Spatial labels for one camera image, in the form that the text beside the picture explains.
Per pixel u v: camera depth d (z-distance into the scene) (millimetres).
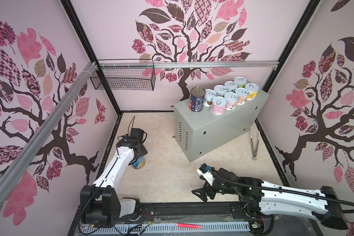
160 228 698
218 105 682
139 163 796
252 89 762
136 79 814
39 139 519
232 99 711
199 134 683
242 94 740
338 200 421
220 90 759
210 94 731
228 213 725
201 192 602
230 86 777
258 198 503
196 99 666
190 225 697
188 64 924
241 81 801
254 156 937
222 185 539
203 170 610
